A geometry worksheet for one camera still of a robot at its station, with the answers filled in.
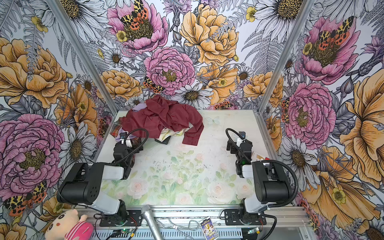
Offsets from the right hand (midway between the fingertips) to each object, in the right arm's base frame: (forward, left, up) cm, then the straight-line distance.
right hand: (237, 142), depth 94 cm
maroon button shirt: (+19, +48, +9) cm, 52 cm away
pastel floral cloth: (+8, +45, +2) cm, 45 cm away
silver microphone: (-35, +50, -3) cm, 62 cm away
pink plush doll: (-41, +82, +1) cm, 92 cm away
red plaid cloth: (+16, +79, 0) cm, 81 cm away
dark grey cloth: (+4, +45, -3) cm, 45 cm away
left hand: (+1, +64, +2) cm, 64 cm away
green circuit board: (-43, +59, -6) cm, 73 cm away
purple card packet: (-43, +20, -6) cm, 48 cm away
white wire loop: (-41, +28, -8) cm, 51 cm away
